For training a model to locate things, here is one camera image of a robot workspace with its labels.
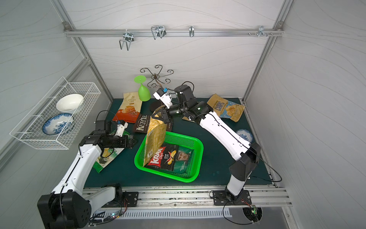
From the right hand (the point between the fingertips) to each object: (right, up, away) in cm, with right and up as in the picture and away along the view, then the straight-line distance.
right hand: (151, 115), depth 65 cm
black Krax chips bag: (+4, -26, +19) cm, 33 cm away
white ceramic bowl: (-45, +7, +8) cm, 46 cm away
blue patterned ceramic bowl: (-43, -4, 0) cm, 44 cm away
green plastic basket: (+11, -16, +26) cm, 32 cm away
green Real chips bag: (+14, -26, +22) cm, 37 cm away
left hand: (-16, -15, +16) cm, 27 cm away
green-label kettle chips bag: (0, -12, +9) cm, 16 cm away
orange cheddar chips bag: (-29, +4, +47) cm, 56 cm away
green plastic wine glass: (-12, +14, +27) cm, 33 cm away
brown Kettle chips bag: (-17, -7, +40) cm, 44 cm away
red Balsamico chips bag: (+17, -4, +43) cm, 46 cm away
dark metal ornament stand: (-3, +23, +27) cm, 35 cm away
